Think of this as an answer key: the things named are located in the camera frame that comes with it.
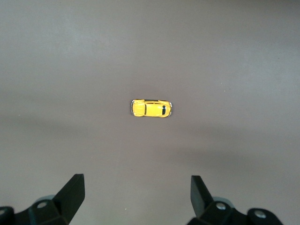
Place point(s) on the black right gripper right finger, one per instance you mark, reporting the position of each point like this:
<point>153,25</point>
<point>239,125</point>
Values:
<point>211,211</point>

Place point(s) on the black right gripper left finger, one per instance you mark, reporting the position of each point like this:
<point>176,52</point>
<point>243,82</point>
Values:
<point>65,206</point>

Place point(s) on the yellow beetle toy car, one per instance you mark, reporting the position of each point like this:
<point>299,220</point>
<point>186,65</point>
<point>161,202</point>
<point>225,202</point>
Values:
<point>151,108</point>

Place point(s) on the brown table cover sheet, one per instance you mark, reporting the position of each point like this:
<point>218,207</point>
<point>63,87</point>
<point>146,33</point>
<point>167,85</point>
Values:
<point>150,58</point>

